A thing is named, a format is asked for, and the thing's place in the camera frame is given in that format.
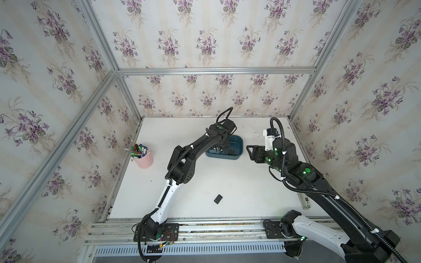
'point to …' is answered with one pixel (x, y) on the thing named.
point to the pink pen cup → (141, 154)
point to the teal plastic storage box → (237, 143)
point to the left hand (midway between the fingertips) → (222, 144)
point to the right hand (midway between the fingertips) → (255, 147)
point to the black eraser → (218, 199)
